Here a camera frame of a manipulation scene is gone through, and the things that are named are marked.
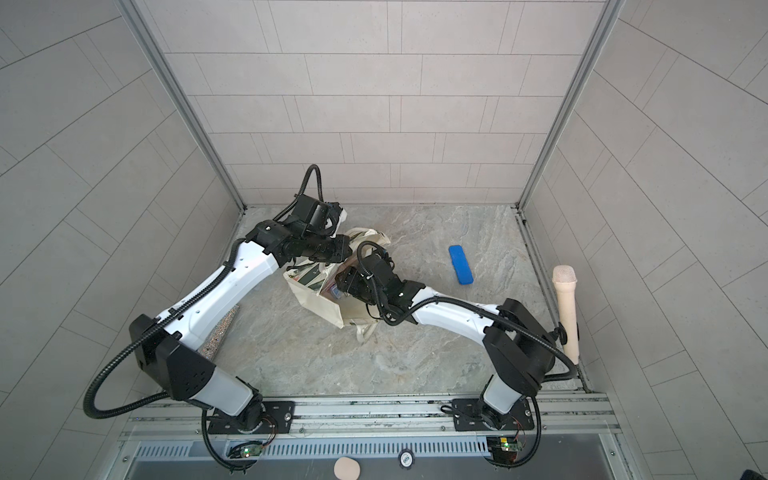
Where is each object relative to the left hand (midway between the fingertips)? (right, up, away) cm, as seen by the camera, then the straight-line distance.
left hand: (360, 250), depth 77 cm
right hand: (-6, -9, +3) cm, 11 cm away
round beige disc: (-1, -46, -13) cm, 48 cm away
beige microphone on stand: (+45, -5, -14) cm, 48 cm away
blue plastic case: (+31, -6, +23) cm, 39 cm away
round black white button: (+12, -46, -10) cm, 49 cm away
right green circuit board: (+34, -45, -9) cm, 57 cm away
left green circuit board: (-24, -43, -11) cm, 51 cm away
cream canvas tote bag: (-10, -8, -2) cm, 13 cm away
